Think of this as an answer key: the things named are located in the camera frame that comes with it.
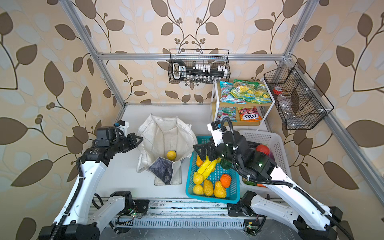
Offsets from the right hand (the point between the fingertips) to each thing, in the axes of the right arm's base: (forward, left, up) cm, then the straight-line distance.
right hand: (202, 144), depth 63 cm
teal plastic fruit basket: (-13, -15, -27) cm, 34 cm away
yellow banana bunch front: (-2, -3, -22) cm, 22 cm away
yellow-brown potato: (-11, -3, -26) cm, 29 cm away
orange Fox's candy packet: (+26, -31, -12) cm, 42 cm away
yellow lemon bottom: (-12, +2, -26) cm, 28 cm away
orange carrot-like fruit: (+4, +1, -26) cm, 26 cm away
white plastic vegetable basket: (+12, -46, -25) cm, 53 cm away
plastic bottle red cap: (+30, -43, +3) cm, 52 cm away
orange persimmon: (-8, -12, -24) cm, 28 cm away
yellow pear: (-13, -8, -24) cm, 29 cm away
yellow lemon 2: (-7, +2, -23) cm, 24 cm away
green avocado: (+1, -14, -26) cm, 30 cm away
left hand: (+10, +30, -8) cm, 32 cm away
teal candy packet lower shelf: (+29, -15, -12) cm, 35 cm away
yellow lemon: (+8, +18, -26) cm, 32 cm away
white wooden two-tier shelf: (+52, -55, -35) cm, 83 cm away
